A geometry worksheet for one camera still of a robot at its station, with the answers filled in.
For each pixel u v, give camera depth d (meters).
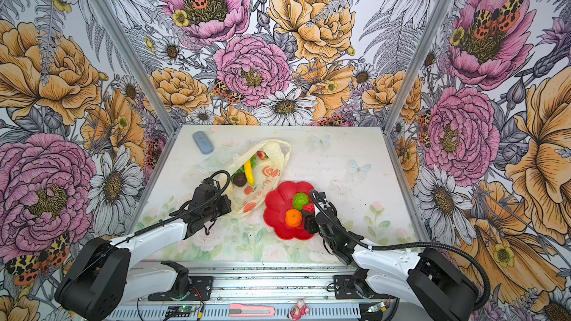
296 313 0.68
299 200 0.89
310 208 0.83
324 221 0.64
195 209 0.63
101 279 0.41
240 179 0.99
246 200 0.94
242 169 0.99
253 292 0.75
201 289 0.74
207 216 0.73
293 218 0.85
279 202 0.93
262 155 1.06
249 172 0.97
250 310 0.70
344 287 0.74
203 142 1.14
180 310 0.71
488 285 0.42
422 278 0.43
